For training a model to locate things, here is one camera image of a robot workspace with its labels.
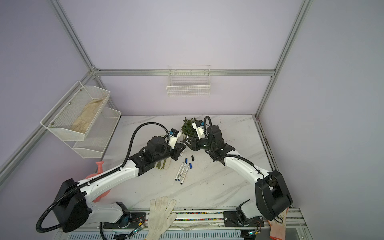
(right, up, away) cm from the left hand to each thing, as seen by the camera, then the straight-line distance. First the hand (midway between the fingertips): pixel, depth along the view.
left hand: (184, 146), depth 78 cm
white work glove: (-11, -36, -3) cm, 38 cm away
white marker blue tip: (-4, -17, +12) cm, 21 cm away
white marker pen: (-2, -22, +8) cm, 23 cm away
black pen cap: (+4, -10, +18) cm, 21 cm away
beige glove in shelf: (-52, +13, -1) cm, 54 cm away
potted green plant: (+1, +10, +12) cm, 15 cm away
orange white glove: (+46, -39, -8) cm, 61 cm away
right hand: (+1, +3, 0) cm, 3 cm away
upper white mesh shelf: (-58, +16, -1) cm, 60 cm away
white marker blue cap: (-2, -16, +12) cm, 21 cm away
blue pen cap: (+3, -14, +15) cm, 21 cm away
